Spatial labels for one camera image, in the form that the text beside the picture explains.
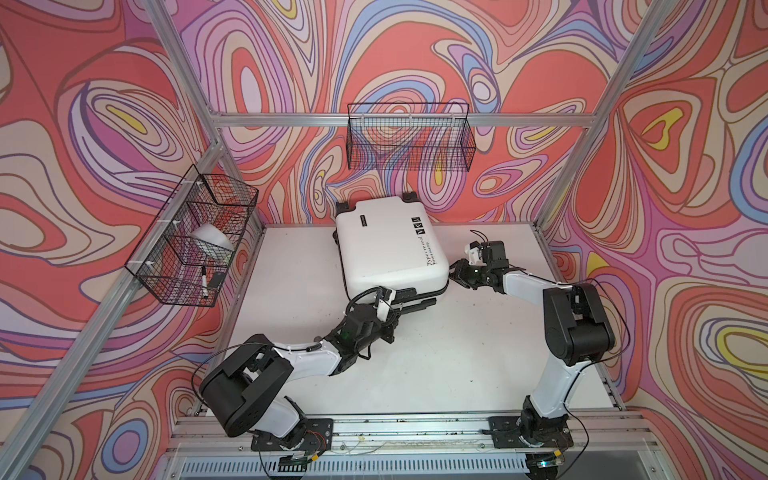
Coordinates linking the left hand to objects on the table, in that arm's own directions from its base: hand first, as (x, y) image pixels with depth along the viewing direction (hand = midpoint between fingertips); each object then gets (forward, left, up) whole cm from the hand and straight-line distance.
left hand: (404, 312), depth 85 cm
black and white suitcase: (+19, +4, +9) cm, 22 cm away
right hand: (+15, -15, -4) cm, 21 cm away
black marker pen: (0, +50, +16) cm, 53 cm away
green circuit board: (-34, +28, -9) cm, 45 cm away
